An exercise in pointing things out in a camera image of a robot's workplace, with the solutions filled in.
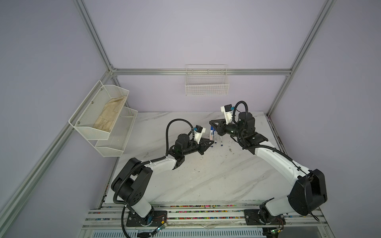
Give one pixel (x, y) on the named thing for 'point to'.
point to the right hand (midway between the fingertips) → (209, 123)
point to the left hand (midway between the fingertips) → (211, 140)
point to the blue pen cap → (212, 128)
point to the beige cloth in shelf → (107, 117)
